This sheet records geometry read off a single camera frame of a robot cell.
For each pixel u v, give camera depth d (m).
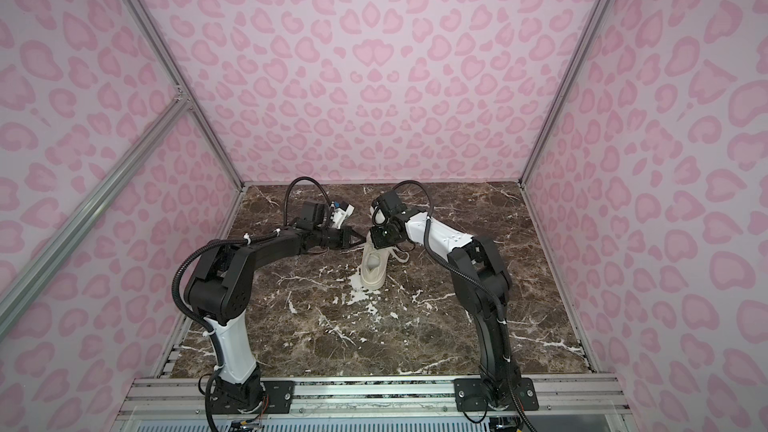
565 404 0.72
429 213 0.69
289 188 0.80
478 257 0.57
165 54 0.83
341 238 0.85
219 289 0.52
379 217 0.86
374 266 0.89
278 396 0.73
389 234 0.82
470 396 0.73
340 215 0.90
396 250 0.96
